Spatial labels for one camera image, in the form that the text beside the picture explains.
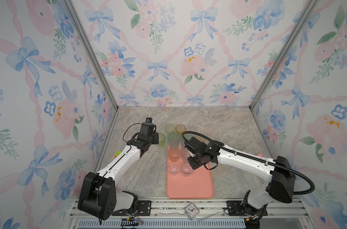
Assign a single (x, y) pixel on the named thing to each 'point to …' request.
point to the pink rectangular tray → (183, 182)
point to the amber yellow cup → (180, 128)
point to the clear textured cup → (187, 170)
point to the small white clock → (192, 210)
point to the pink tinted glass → (174, 154)
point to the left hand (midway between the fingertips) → (154, 133)
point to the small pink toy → (260, 154)
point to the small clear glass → (174, 170)
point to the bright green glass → (161, 139)
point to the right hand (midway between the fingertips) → (191, 161)
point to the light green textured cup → (169, 128)
